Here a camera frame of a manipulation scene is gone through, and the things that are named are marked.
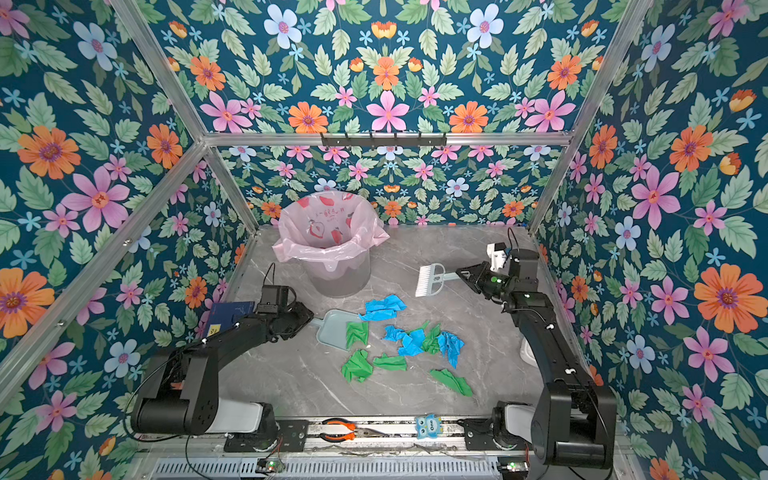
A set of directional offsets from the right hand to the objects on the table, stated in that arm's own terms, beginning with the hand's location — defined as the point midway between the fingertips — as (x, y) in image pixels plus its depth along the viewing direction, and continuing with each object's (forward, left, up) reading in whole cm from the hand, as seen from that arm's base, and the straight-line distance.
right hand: (458, 269), depth 79 cm
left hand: (-2, +43, -17) cm, 46 cm away
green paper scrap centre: (-12, +7, -22) cm, 25 cm away
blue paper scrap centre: (-11, +13, -21) cm, 27 cm away
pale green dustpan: (-6, +38, -23) cm, 45 cm away
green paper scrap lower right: (-23, 0, -21) cm, 31 cm away
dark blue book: (-1, +75, -22) cm, 78 cm away
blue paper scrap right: (-13, +1, -20) cm, 24 cm away
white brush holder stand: (-16, -20, -19) cm, 32 cm away
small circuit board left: (-41, +47, -23) cm, 67 cm away
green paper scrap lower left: (-18, +29, -22) cm, 40 cm away
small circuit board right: (-42, -11, -24) cm, 49 cm away
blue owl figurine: (-34, +9, -21) cm, 41 cm away
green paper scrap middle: (-17, +17, -23) cm, 33 cm away
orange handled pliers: (-35, +27, -21) cm, 49 cm away
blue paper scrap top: (-1, +22, -20) cm, 30 cm away
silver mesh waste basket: (+5, +35, -13) cm, 38 cm away
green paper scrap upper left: (-7, +30, -22) cm, 38 cm away
